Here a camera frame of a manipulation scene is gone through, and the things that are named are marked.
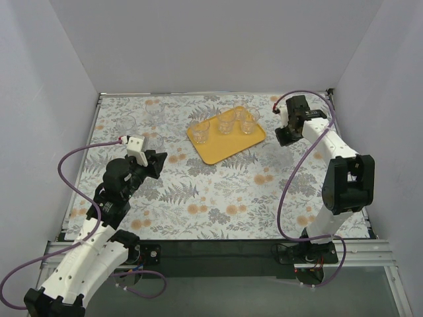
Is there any small clear glass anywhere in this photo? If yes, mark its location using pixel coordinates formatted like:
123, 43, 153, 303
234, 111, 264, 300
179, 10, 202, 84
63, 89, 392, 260
233, 100, 248, 121
268, 146, 293, 169

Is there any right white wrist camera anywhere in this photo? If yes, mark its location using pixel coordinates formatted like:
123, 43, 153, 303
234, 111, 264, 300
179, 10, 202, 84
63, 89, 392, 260
272, 104, 289, 128

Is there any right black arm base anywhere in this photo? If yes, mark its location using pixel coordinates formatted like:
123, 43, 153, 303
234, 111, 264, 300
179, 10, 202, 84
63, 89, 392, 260
270, 242, 338, 287

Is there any clear glass left edge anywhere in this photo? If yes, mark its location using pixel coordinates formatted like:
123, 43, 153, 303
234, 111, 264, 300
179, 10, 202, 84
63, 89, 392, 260
116, 116, 137, 135

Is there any floral patterned table mat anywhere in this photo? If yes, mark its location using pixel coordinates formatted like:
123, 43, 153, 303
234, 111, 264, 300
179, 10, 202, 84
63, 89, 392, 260
63, 94, 326, 240

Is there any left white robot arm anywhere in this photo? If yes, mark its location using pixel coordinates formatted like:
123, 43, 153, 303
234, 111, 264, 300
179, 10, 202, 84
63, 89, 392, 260
24, 150, 167, 316

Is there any aluminium frame rail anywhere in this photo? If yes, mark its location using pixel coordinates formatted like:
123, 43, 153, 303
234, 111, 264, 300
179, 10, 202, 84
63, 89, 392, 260
41, 239, 397, 268

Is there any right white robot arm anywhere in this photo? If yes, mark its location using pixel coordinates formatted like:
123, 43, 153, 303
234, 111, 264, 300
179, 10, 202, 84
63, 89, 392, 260
272, 92, 375, 265

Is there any yellow plastic tray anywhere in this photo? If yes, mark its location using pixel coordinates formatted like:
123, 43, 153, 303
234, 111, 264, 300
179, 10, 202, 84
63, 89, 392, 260
186, 114, 266, 165

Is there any purple cable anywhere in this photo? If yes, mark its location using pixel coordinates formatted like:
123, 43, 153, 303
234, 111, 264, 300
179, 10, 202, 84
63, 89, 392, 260
0, 137, 168, 310
273, 89, 347, 287

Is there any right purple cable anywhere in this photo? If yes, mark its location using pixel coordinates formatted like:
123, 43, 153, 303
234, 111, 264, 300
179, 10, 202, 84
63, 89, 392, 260
273, 89, 347, 287

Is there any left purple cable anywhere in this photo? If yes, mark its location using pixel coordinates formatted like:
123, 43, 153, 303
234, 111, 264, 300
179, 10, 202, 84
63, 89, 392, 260
0, 137, 168, 310

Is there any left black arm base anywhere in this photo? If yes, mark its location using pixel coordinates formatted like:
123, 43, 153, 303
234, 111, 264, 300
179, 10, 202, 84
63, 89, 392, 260
114, 244, 161, 287

